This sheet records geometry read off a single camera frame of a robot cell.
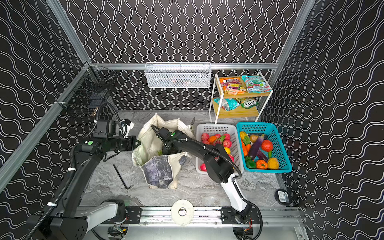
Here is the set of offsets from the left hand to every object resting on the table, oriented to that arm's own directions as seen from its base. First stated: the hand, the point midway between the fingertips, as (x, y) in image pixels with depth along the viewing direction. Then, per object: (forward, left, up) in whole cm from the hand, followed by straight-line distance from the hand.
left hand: (143, 142), depth 74 cm
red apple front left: (-3, -30, -20) cm, 36 cm away
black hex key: (-10, +16, -24) cm, 31 cm away
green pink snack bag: (+34, -59, +11) cm, 69 cm away
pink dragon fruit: (+16, -40, -18) cm, 47 cm away
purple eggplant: (+13, -63, -22) cm, 68 cm away
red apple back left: (+19, -31, -20) cm, 42 cm away
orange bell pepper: (+1, -64, -21) cm, 67 cm away
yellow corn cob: (+22, -56, -20) cm, 64 cm away
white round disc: (-28, -22, -25) cm, 43 cm away
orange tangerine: (+17, -35, -19) cm, 44 cm away
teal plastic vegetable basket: (+10, -76, -21) cm, 79 cm away
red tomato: (+13, -70, -20) cm, 74 cm away
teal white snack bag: (+37, -46, -6) cm, 59 cm away
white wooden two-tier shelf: (+29, -49, +6) cm, 58 cm away
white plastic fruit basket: (+24, -41, -17) cm, 50 cm away
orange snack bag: (+31, -46, +11) cm, 57 cm away
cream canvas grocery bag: (-10, -9, -9) cm, 16 cm away
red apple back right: (+14, -45, -20) cm, 51 cm away
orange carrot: (+13, -58, -23) cm, 63 cm away
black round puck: (-15, -72, -25) cm, 78 cm away
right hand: (+5, -10, -20) cm, 23 cm away
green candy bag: (+39, -59, -7) cm, 71 cm away
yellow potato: (+2, -71, -22) cm, 75 cm away
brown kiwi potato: (+20, -63, -21) cm, 69 cm away
